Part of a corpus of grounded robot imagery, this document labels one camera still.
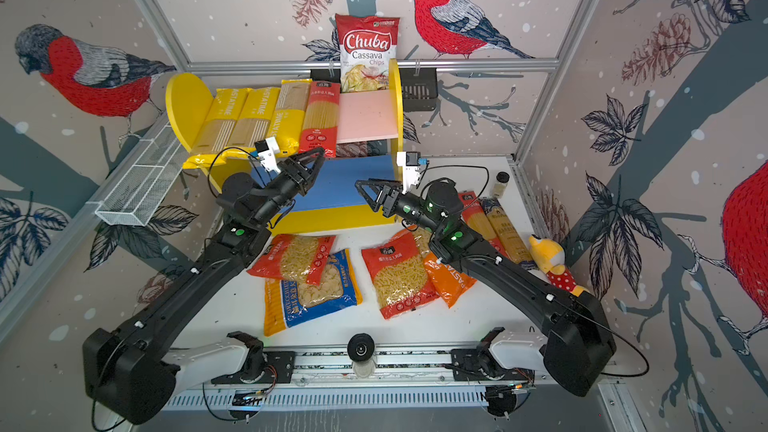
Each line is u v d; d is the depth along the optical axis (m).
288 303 0.80
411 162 0.60
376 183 0.61
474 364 0.74
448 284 0.85
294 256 0.88
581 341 0.39
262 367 0.71
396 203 0.59
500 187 1.04
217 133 0.69
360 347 0.67
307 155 0.63
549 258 0.85
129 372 0.37
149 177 0.75
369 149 1.23
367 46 0.82
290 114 0.73
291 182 0.61
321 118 0.71
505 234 0.95
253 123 0.71
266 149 0.62
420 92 0.95
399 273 0.85
